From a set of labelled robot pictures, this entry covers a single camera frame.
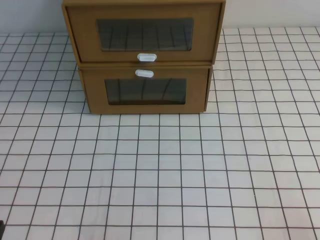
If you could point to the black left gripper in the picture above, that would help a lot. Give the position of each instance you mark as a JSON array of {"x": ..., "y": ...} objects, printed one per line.
[{"x": 1, "y": 224}]

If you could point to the brown cardboard shoebox drawer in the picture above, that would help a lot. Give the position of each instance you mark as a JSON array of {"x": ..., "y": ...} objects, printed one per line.
[{"x": 122, "y": 30}]

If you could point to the lower brown cardboard shoebox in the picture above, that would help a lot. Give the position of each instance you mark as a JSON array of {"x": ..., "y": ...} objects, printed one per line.
[{"x": 172, "y": 90}]

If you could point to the white grid tablecloth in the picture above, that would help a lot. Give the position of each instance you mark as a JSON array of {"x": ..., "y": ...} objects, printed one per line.
[{"x": 246, "y": 169}]

